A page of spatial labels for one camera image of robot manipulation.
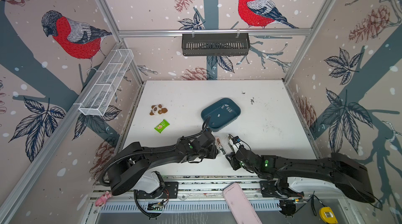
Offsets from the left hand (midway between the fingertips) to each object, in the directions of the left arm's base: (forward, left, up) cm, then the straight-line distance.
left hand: (217, 154), depth 80 cm
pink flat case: (-22, -9, -2) cm, 24 cm away
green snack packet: (+19, +33, -4) cm, 38 cm away
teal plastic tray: (+28, -5, -4) cm, 29 cm away
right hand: (-2, -5, -2) cm, 5 cm away
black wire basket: (+65, -1, +24) cm, 70 cm away
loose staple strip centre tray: (+26, -2, -4) cm, 27 cm away
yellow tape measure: (-26, -46, -2) cm, 53 cm away
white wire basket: (+29, +57, +25) cm, 69 cm away
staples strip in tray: (+33, -9, -3) cm, 34 cm away
